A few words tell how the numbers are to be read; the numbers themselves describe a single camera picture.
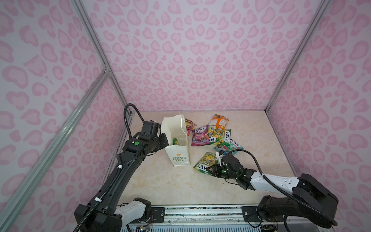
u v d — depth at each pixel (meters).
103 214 0.37
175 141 0.88
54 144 0.56
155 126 0.58
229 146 0.95
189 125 1.06
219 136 1.00
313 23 0.75
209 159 0.87
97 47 0.82
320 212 0.39
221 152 0.79
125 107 0.56
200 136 0.99
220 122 1.10
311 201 0.42
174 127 0.85
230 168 0.67
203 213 0.75
